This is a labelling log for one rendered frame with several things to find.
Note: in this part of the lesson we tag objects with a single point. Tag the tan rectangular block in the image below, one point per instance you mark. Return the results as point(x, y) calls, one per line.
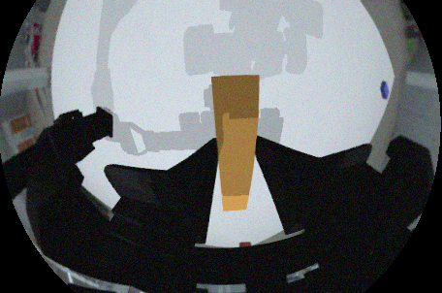
point(236, 118)

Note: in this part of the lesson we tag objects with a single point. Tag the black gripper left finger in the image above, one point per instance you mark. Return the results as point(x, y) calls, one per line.
point(186, 187)

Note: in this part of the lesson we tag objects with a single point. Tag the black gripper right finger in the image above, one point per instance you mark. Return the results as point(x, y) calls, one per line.
point(297, 181)

